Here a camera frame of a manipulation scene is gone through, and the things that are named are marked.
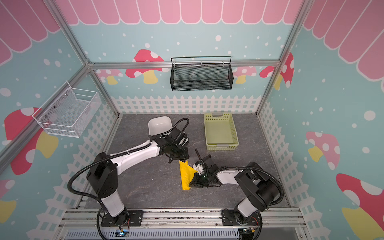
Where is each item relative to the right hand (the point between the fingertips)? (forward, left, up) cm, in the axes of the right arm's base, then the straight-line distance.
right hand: (188, 185), depth 84 cm
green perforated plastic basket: (+39, -22, -1) cm, 45 cm away
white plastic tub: (+45, +24, 0) cm, 51 cm away
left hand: (+11, 0, +9) cm, 14 cm away
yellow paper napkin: (+7, +1, -1) cm, 7 cm away
